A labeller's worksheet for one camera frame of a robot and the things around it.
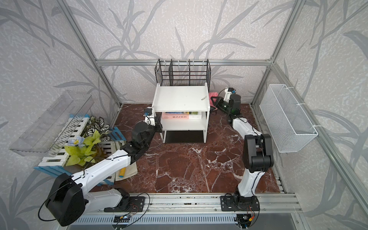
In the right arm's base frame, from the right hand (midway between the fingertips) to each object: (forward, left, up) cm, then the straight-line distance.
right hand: (210, 97), depth 89 cm
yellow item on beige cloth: (-38, +49, -24) cm, 66 cm away
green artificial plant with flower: (-34, +67, -3) cm, 75 cm away
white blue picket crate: (-41, +72, +1) cm, 83 cm away
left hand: (-16, +29, +2) cm, 33 cm away
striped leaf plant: (-22, +61, +1) cm, 65 cm away
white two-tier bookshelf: (-18, +16, +9) cm, 26 cm away
